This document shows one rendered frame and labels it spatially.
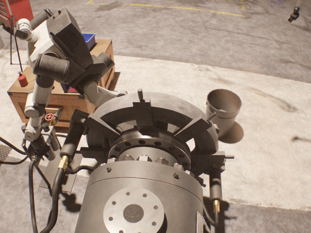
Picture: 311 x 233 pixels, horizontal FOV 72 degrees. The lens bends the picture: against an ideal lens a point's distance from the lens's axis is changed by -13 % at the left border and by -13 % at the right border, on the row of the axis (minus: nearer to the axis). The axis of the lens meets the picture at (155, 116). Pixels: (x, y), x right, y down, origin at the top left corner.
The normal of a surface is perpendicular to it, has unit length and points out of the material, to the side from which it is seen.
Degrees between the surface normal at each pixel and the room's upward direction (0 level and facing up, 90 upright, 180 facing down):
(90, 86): 90
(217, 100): 87
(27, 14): 90
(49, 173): 0
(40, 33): 27
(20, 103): 90
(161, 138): 16
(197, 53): 0
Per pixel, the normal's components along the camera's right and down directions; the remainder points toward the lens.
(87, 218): -0.64, -0.58
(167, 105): 0.13, -0.18
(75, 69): 0.50, 0.78
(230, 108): -0.75, 0.43
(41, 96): 0.16, 0.80
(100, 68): 0.63, 0.55
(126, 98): -0.29, -0.70
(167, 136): 0.40, -0.61
